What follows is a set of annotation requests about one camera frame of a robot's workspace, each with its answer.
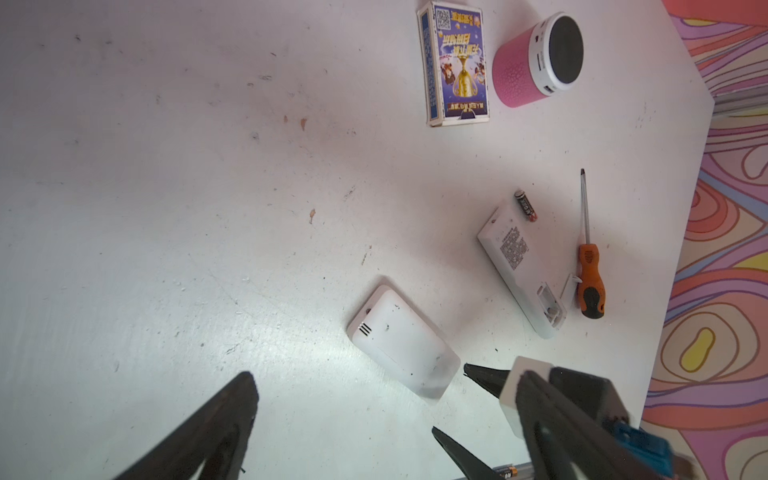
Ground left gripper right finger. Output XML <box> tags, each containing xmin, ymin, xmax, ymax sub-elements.
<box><xmin>515</xmin><ymin>370</ymin><xmax>659</xmax><ymax>479</ymax></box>

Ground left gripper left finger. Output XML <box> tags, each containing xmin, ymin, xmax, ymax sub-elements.
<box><xmin>118</xmin><ymin>371</ymin><xmax>259</xmax><ymax>479</ymax></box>

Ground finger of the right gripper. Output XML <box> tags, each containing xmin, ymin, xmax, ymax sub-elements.
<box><xmin>463</xmin><ymin>363</ymin><xmax>510</xmax><ymax>398</ymax></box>
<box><xmin>431</xmin><ymin>427</ymin><xmax>503</xmax><ymax>480</ymax></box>

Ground small AAA battery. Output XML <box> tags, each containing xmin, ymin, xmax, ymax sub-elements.
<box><xmin>458</xmin><ymin>462</ymin><xmax>535</xmax><ymax>480</ymax></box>

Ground white rectangular plastic tray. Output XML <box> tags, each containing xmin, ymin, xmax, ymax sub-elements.
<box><xmin>346</xmin><ymin>284</ymin><xmax>460</xmax><ymax>403</ymax></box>

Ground orange handled screwdriver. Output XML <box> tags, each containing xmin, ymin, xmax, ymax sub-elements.
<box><xmin>577</xmin><ymin>169</ymin><xmax>606</xmax><ymax>319</ymax></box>

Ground white remote control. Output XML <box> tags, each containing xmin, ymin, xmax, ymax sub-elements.
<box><xmin>477</xmin><ymin>201</ymin><xmax>567</xmax><ymax>339</ymax></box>

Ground pink tape roll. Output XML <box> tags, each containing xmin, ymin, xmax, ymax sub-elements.
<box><xmin>491</xmin><ymin>12</ymin><xmax>584</xmax><ymax>108</ymax></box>

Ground small colourful card box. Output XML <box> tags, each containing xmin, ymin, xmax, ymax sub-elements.
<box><xmin>417</xmin><ymin>1</ymin><xmax>490</xmax><ymax>127</ymax></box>

